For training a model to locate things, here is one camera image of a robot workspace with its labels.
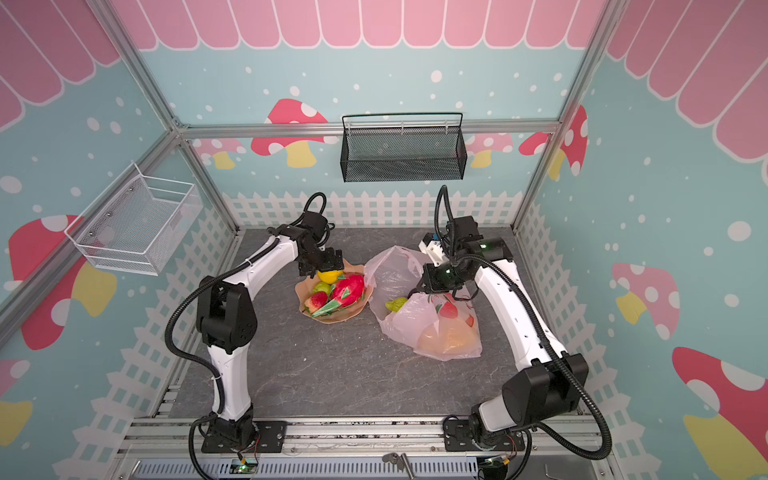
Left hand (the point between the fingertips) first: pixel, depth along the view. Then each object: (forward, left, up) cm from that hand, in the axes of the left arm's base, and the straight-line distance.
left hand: (330, 272), depth 95 cm
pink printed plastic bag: (-21, -32, +6) cm, 39 cm away
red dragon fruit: (-6, -7, 0) cm, 9 cm away
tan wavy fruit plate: (-12, -6, -5) cm, 14 cm away
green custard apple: (-9, -22, -5) cm, 24 cm away
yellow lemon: (-1, 0, -2) cm, 2 cm away
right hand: (-14, -27, +14) cm, 34 cm away
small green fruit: (-4, +2, -2) cm, 5 cm away
